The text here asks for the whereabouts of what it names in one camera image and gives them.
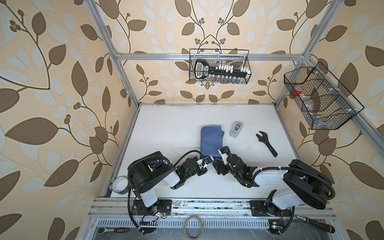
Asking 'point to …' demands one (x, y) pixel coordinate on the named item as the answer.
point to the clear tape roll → (184, 227)
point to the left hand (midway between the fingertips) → (209, 157)
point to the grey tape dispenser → (236, 126)
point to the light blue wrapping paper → (211, 140)
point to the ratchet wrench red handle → (101, 230)
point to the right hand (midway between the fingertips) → (219, 162)
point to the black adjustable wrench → (264, 139)
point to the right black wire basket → (323, 101)
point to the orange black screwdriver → (322, 225)
